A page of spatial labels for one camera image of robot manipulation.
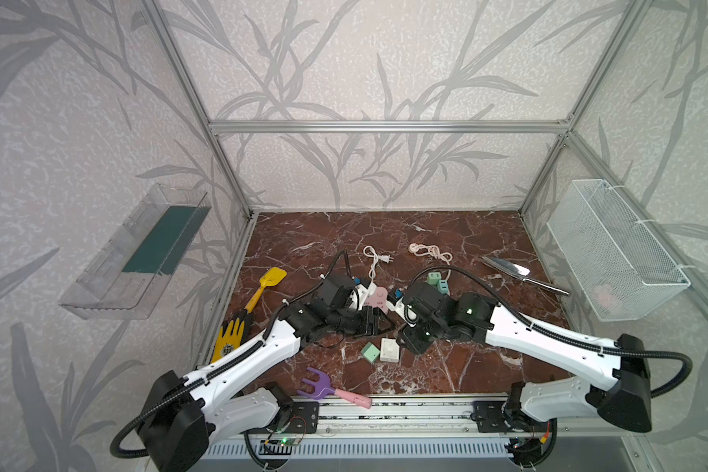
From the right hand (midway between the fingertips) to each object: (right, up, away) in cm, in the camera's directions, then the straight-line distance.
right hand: (402, 327), depth 74 cm
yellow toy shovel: (-43, +9, +25) cm, 50 cm away
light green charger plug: (-8, -10, +9) cm, 15 cm away
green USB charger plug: (+12, +10, +20) cm, 25 cm away
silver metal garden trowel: (+44, +10, +28) cm, 53 cm away
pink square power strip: (-6, +8, -5) cm, 12 cm away
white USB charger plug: (-3, -9, +8) cm, 13 cm away
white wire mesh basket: (+46, +16, -12) cm, 50 cm away
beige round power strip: (+13, +18, +31) cm, 38 cm away
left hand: (-3, +2, -2) cm, 4 cm away
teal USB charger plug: (+15, +7, +17) cm, 24 cm away
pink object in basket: (+51, +8, 0) cm, 52 cm away
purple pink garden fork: (-21, -17, +3) cm, 27 cm away
